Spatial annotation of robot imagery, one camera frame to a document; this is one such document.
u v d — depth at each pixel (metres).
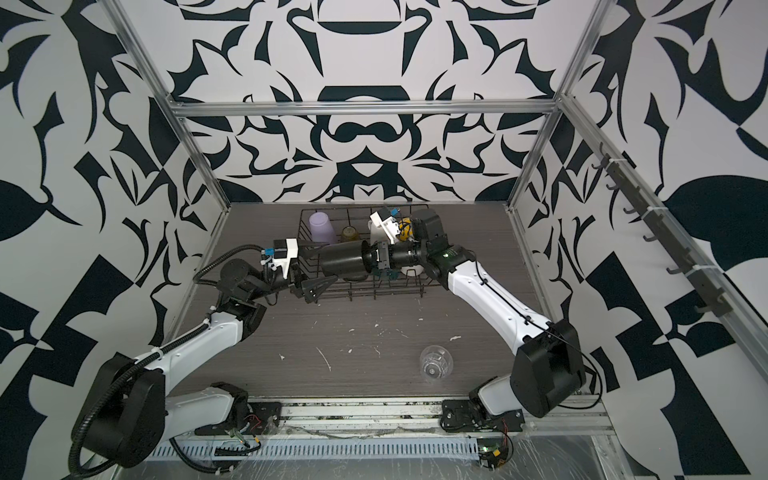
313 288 0.65
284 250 0.59
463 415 0.75
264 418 0.74
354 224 1.06
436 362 0.83
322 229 0.98
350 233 0.99
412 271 0.94
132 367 0.43
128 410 0.40
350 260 0.64
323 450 0.65
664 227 0.55
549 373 0.41
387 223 0.69
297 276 0.66
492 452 0.71
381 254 0.64
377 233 0.97
